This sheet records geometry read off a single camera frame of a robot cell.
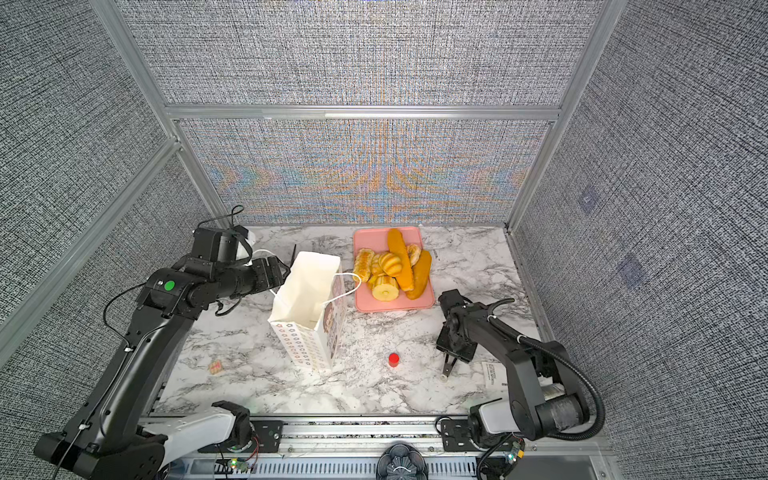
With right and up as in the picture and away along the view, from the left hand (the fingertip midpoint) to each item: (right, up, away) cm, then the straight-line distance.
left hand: (278, 272), depth 70 cm
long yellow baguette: (+30, +6, +37) cm, 48 cm away
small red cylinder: (+27, -25, +14) cm, 40 cm away
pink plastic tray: (+22, +10, +46) cm, 52 cm away
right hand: (+44, -24, +18) cm, 54 cm away
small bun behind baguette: (+35, +5, +33) cm, 49 cm away
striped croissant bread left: (+18, +1, +33) cm, 38 cm away
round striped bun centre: (+27, +1, +25) cm, 37 cm away
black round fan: (+29, -44, -1) cm, 53 cm away
